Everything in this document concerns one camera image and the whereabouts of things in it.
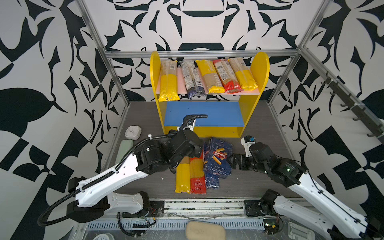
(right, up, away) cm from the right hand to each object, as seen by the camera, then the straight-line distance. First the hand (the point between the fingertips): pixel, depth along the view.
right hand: (233, 159), depth 71 cm
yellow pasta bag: (-25, -13, +12) cm, 30 cm away
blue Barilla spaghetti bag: (-9, -14, +9) cm, 19 cm away
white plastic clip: (+27, -31, -4) cm, 42 cm away
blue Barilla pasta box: (-6, -3, +11) cm, 13 cm away
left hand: (-19, +13, -10) cm, 25 cm away
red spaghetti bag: (-17, -14, +8) cm, 23 cm away
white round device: (-58, +10, +27) cm, 65 cm away
